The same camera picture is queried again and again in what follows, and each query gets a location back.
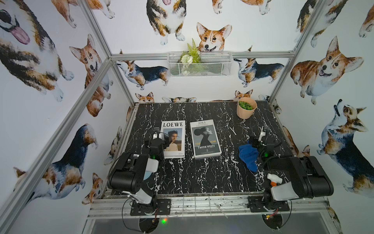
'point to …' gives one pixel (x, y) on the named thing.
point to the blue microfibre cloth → (249, 155)
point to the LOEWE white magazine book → (176, 133)
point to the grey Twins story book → (205, 140)
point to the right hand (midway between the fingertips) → (259, 133)
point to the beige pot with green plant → (245, 107)
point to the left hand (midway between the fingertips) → (158, 133)
